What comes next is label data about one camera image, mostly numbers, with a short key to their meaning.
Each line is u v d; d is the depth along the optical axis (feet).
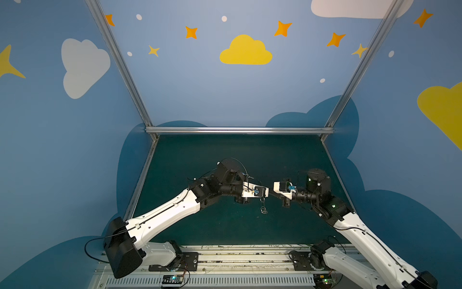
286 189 1.79
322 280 2.36
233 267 2.41
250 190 1.80
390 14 2.34
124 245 1.25
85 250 1.35
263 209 2.36
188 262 2.45
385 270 1.36
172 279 2.32
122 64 2.77
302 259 2.49
